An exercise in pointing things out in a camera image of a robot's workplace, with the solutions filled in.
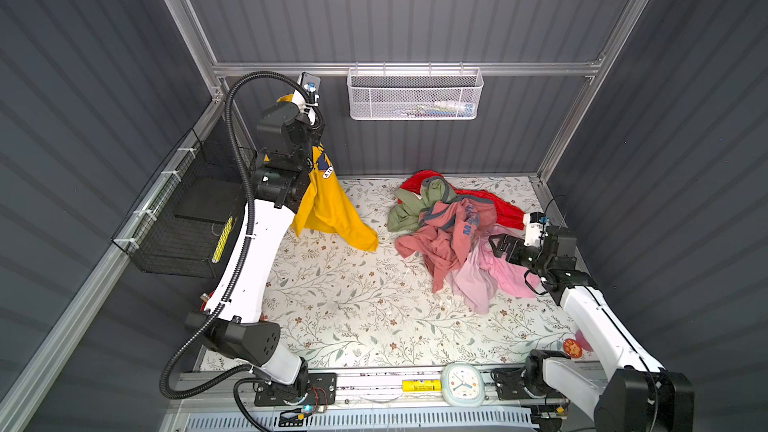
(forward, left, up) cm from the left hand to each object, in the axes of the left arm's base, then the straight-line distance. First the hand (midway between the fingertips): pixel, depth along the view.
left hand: (290, 100), depth 62 cm
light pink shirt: (-19, -48, -47) cm, 70 cm away
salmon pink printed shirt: (-9, -37, -40) cm, 56 cm away
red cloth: (+6, -65, -49) cm, 81 cm away
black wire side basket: (-12, +30, -25) cm, 41 cm away
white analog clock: (-46, -36, -50) cm, 77 cm away
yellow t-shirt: (-3, -2, -30) cm, 30 cm away
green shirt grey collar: (+6, -27, -49) cm, 56 cm away
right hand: (-14, -54, -37) cm, 67 cm away
